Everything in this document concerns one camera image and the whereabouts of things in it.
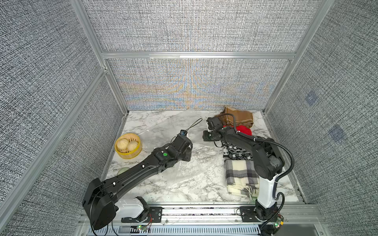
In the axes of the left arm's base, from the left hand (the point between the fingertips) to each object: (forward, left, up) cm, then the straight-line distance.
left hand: (191, 149), depth 78 cm
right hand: (+17, -10, -8) cm, 22 cm away
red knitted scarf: (+24, -40, -16) cm, 49 cm away
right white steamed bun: (+11, +36, -11) cm, 39 cm away
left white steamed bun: (+12, +43, -11) cm, 45 cm away
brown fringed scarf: (+34, -32, -13) cm, 48 cm away
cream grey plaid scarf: (-12, -28, -12) cm, 32 cm away
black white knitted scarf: (+4, -25, -11) cm, 27 cm away
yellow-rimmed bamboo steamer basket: (+7, +40, -14) cm, 43 cm away
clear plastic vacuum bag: (0, -11, -18) cm, 21 cm away
